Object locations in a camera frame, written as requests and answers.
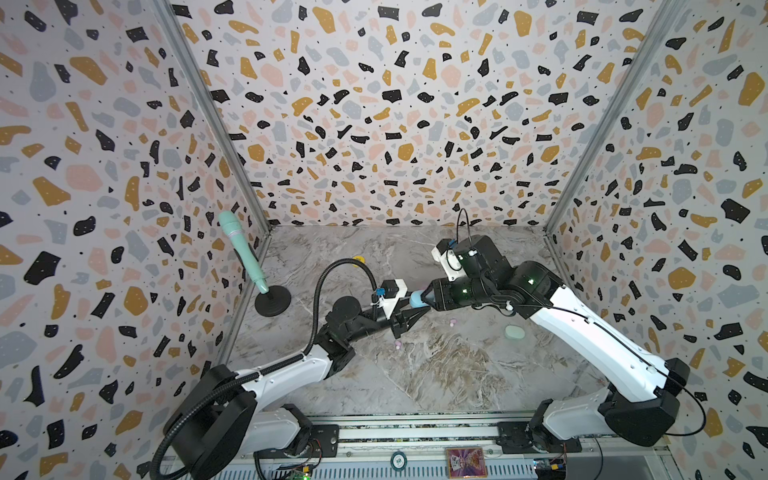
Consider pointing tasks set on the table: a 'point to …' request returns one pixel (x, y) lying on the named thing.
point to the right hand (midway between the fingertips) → (424, 293)
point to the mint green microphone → (232, 226)
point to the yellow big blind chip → (360, 257)
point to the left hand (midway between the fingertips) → (429, 299)
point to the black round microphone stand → (274, 302)
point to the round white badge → (398, 461)
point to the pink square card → (466, 463)
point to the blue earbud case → (415, 299)
